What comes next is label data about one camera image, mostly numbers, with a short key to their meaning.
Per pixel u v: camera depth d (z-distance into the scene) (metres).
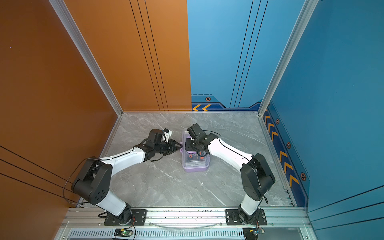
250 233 0.70
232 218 0.72
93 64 0.91
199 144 0.62
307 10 0.70
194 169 0.85
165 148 0.78
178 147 0.85
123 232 0.71
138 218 0.74
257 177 0.46
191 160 0.84
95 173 0.50
